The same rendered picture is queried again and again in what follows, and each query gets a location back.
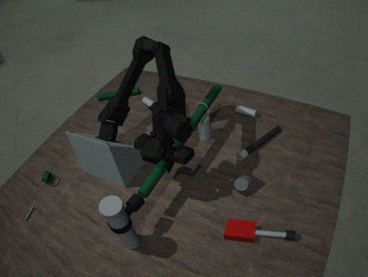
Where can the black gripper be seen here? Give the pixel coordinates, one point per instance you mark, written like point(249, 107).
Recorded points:
point(181, 155)

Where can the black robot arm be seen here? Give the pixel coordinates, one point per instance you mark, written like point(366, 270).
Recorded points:
point(169, 113)

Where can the short white cylinder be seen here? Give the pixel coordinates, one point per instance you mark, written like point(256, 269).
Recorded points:
point(246, 111)

